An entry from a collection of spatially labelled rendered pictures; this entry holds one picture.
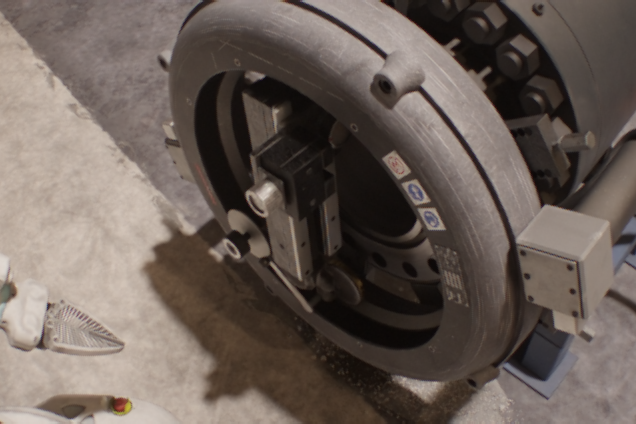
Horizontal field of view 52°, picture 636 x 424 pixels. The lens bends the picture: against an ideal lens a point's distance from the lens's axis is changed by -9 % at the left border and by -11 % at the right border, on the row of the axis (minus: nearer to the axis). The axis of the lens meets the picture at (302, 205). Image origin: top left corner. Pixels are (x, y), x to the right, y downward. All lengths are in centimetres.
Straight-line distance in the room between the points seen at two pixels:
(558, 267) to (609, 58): 52
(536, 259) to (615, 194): 16
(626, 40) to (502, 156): 55
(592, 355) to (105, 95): 174
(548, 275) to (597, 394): 87
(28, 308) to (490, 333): 64
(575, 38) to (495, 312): 49
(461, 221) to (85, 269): 128
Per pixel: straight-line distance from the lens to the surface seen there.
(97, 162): 220
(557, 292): 88
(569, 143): 86
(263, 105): 98
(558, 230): 87
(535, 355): 162
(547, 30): 114
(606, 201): 94
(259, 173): 97
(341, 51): 85
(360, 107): 85
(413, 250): 121
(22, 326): 98
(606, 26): 128
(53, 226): 208
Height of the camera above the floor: 146
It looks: 49 degrees down
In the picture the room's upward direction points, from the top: 6 degrees counter-clockwise
